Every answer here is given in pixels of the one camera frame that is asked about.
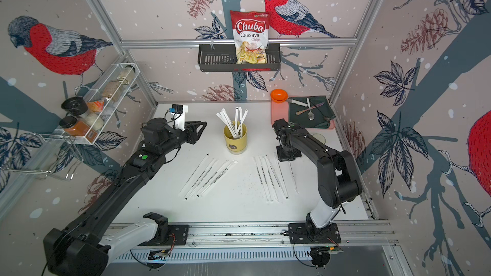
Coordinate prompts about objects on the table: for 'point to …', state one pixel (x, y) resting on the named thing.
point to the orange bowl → (279, 96)
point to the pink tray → (280, 111)
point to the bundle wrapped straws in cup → (236, 130)
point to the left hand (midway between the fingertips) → (206, 119)
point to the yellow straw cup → (236, 146)
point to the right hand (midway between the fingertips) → (287, 156)
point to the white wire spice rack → (102, 104)
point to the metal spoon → (311, 115)
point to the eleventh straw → (293, 178)
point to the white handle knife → (296, 102)
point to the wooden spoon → (299, 112)
